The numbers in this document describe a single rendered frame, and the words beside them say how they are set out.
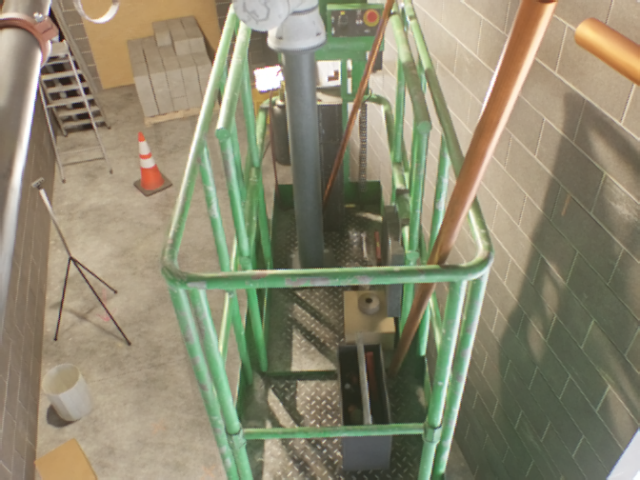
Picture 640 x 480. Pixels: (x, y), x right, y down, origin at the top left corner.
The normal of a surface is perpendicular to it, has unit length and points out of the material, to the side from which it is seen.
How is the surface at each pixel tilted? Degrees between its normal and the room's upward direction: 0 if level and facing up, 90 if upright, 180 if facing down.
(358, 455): 90
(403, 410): 0
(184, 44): 90
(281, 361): 0
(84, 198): 0
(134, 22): 90
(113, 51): 90
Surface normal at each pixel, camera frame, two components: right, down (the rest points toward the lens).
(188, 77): 0.33, 0.63
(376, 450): 0.04, 0.67
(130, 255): -0.03, -0.74
